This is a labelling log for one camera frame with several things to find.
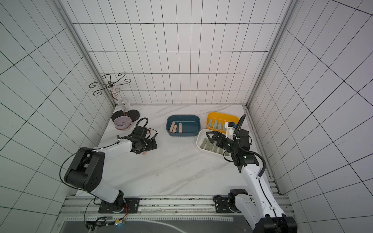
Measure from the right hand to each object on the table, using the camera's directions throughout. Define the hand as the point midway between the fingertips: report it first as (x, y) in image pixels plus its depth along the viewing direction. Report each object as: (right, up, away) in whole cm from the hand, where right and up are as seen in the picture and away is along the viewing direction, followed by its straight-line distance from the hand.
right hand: (212, 133), depth 78 cm
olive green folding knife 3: (+2, -11, +16) cm, 20 cm away
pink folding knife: (-25, +1, +25) cm, 36 cm away
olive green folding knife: (-3, -9, +18) cm, 21 cm away
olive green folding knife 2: (0, -10, +17) cm, 20 cm away
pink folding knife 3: (-19, +1, +25) cm, 32 cm away
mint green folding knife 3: (+11, +2, +28) cm, 30 cm away
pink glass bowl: (-61, +4, +24) cm, 66 cm away
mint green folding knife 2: (+7, +2, +27) cm, 28 cm away
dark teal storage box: (-11, +2, +28) cm, 31 cm away
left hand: (-39, -12, +15) cm, 44 cm away
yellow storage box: (+13, +8, +31) cm, 35 cm away
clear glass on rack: (-55, +17, +13) cm, 59 cm away
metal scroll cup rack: (-56, +26, +5) cm, 62 cm away
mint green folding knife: (+3, +4, +28) cm, 29 cm away
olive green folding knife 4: (+6, -12, +15) cm, 20 cm away
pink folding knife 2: (-23, -1, +25) cm, 34 cm away
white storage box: (-4, -4, +17) cm, 18 cm away
